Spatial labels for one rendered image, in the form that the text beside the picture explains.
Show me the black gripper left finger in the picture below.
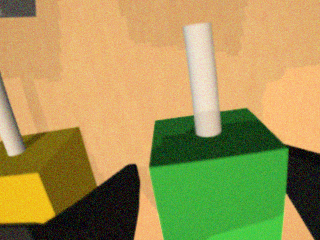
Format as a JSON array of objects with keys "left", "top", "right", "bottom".
[{"left": 0, "top": 164, "right": 140, "bottom": 240}]

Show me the green block with grey pin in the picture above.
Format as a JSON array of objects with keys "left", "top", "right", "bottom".
[{"left": 149, "top": 22, "right": 288, "bottom": 240}]

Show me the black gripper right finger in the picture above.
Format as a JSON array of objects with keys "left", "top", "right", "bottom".
[{"left": 284, "top": 144, "right": 320, "bottom": 240}]

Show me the yellow block with white pin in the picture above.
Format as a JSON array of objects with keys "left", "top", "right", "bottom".
[{"left": 0, "top": 72, "right": 98, "bottom": 224}]

